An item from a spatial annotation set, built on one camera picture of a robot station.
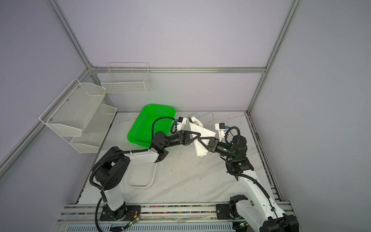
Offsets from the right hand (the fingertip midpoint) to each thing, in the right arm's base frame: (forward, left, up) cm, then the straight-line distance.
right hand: (198, 141), depth 68 cm
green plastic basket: (+26, +42, -26) cm, 56 cm away
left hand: (+3, -1, +1) cm, 3 cm away
